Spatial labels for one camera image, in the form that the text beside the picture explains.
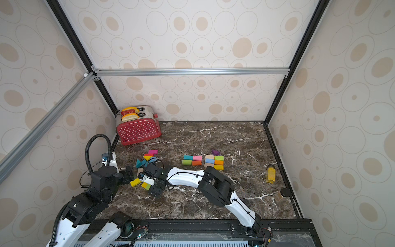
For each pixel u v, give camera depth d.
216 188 0.52
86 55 0.84
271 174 0.89
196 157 1.00
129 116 0.95
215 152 1.02
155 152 1.04
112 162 0.59
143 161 0.97
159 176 0.66
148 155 1.01
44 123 0.62
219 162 0.97
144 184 0.87
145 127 1.00
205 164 0.95
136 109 0.99
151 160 0.98
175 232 0.73
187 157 1.00
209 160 0.97
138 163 0.97
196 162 0.98
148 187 0.87
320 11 0.69
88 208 0.44
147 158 0.97
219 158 0.99
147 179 0.76
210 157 1.00
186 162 0.97
